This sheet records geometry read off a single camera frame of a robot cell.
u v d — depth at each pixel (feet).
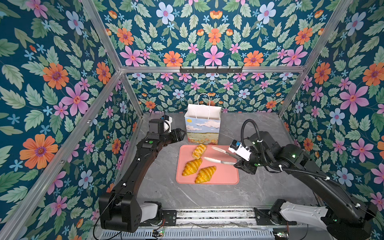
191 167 2.83
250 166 1.85
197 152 3.05
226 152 2.30
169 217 2.41
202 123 2.78
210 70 3.06
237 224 2.38
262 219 2.40
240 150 1.83
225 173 2.91
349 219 1.25
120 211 1.30
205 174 2.75
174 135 2.31
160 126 2.05
